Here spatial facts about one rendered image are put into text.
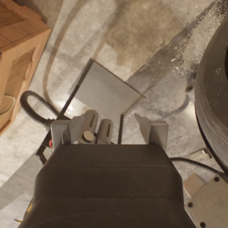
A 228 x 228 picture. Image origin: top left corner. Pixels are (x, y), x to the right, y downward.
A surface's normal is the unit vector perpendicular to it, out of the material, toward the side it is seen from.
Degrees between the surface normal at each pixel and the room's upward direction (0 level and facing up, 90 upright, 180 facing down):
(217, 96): 90
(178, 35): 0
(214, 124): 89
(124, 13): 0
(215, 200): 90
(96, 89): 0
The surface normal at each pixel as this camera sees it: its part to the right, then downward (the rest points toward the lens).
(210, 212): -0.81, -0.51
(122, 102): -0.11, 0.62
